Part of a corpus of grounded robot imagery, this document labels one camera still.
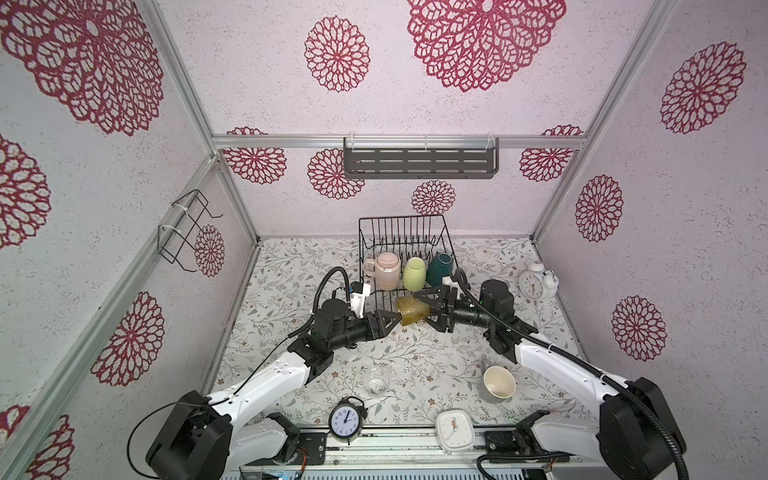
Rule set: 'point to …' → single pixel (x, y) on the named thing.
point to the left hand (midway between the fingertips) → (395, 321)
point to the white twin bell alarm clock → (537, 282)
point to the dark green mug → (438, 268)
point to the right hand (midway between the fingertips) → (416, 301)
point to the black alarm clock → (345, 420)
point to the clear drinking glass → (376, 381)
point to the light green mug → (414, 275)
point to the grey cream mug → (497, 385)
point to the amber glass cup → (413, 311)
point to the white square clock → (454, 430)
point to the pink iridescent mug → (386, 269)
